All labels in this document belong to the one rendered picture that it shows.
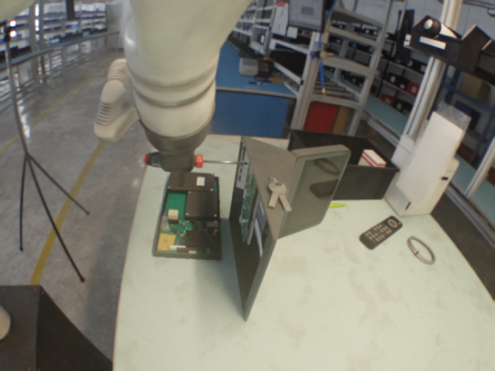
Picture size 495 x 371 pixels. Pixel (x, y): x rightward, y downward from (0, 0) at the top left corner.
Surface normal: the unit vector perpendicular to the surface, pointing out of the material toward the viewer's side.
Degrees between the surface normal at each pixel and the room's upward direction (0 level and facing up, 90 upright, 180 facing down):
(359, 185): 90
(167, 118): 121
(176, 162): 109
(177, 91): 128
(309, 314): 0
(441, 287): 0
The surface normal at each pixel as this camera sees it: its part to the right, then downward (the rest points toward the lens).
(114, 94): 0.32, -0.23
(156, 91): -0.15, 0.95
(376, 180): 0.18, 0.60
